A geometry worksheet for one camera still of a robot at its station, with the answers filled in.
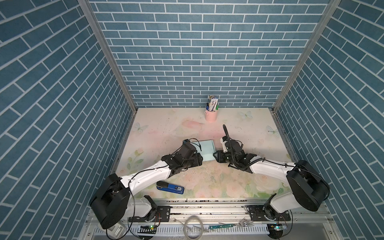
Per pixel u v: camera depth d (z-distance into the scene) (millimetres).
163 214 738
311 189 439
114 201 403
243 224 711
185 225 684
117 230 689
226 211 758
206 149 952
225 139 806
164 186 805
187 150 632
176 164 609
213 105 1046
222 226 707
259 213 735
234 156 679
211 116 1107
